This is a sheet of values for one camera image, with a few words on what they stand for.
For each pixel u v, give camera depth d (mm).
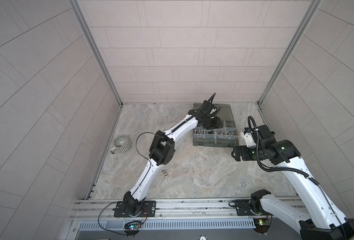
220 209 722
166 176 807
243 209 709
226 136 944
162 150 580
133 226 642
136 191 609
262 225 680
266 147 500
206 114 741
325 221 362
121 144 925
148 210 707
